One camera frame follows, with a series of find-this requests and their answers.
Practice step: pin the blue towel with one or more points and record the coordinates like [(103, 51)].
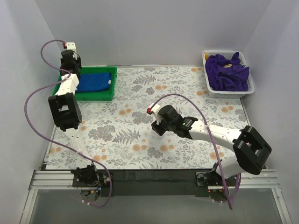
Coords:
[(94, 82)]

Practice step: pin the green plastic tray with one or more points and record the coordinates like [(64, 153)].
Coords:
[(98, 93)]

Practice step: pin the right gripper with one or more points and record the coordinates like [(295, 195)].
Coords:
[(158, 127)]

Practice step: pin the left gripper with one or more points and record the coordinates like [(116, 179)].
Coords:
[(70, 66)]

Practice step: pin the aluminium rail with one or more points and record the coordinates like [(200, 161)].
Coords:
[(65, 179)]

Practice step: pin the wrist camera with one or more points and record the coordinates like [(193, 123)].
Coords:
[(69, 46), (153, 110)]

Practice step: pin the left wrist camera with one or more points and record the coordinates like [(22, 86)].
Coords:
[(69, 46)]

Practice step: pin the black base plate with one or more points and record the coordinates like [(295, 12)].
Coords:
[(105, 186)]

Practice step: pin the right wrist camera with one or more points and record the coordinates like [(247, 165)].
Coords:
[(153, 110)]

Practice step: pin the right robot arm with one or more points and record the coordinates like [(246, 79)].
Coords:
[(251, 150)]

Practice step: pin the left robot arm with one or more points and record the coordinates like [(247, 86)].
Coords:
[(67, 116)]

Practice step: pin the purple towel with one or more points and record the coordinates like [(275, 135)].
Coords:
[(226, 74)]

